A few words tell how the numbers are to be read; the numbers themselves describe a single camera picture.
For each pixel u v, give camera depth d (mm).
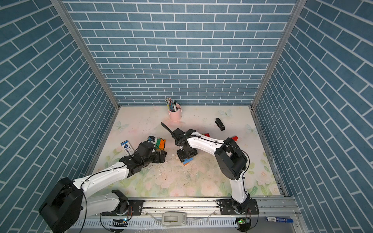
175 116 1079
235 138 990
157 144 804
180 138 672
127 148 951
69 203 406
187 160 811
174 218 692
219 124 1077
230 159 502
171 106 1044
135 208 735
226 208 735
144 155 655
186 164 886
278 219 693
